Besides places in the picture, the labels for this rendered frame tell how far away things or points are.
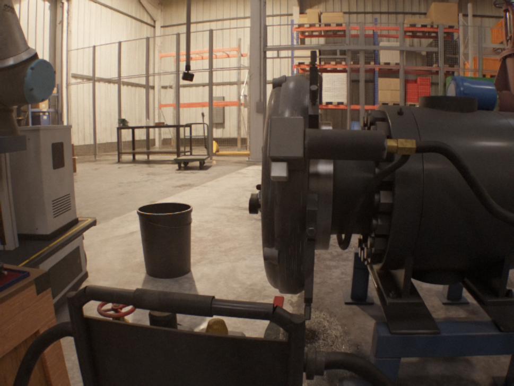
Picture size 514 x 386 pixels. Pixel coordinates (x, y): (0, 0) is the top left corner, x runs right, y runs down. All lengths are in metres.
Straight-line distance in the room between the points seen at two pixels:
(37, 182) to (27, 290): 0.91
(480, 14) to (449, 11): 2.82
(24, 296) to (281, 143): 0.70
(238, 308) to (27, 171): 1.44
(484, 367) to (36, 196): 1.94
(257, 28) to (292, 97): 8.00
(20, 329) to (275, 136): 0.75
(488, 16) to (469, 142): 15.00
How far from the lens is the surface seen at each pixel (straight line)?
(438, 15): 13.42
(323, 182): 1.12
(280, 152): 0.88
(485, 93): 1.65
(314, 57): 1.31
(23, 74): 1.35
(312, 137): 0.90
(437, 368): 1.45
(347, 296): 1.87
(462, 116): 1.29
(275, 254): 1.02
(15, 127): 1.52
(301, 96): 1.09
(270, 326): 0.67
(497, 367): 1.54
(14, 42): 1.36
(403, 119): 1.20
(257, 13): 9.17
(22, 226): 1.90
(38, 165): 1.79
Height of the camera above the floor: 0.81
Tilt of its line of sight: 10 degrees down
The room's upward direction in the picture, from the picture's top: straight up
